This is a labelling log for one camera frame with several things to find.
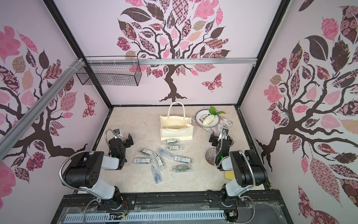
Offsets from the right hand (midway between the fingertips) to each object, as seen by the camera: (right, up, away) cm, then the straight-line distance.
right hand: (222, 132), depth 91 cm
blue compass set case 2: (-37, -14, -1) cm, 40 cm away
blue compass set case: (-42, -26, -10) cm, 50 cm away
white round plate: (-11, +12, +22) cm, 28 cm away
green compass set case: (-27, -22, -7) cm, 35 cm away
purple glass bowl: (-8, -15, -1) cm, 17 cm away
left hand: (-67, -4, +3) cm, 67 cm away
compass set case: (-34, -7, +5) cm, 35 cm away
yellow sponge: (+2, -24, -10) cm, 27 cm away
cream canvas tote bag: (-30, +4, -9) cm, 32 cm away
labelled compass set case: (-26, -17, -3) cm, 31 cm away
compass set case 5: (-41, -18, -6) cm, 45 cm away
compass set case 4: (-53, -18, -4) cm, 56 cm away
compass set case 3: (-51, -13, 0) cm, 52 cm away
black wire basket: (-91, +49, +31) cm, 108 cm away
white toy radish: (-1, +14, +22) cm, 26 cm away
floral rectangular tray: (+5, +6, +16) cm, 18 cm away
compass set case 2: (-31, -11, +2) cm, 33 cm away
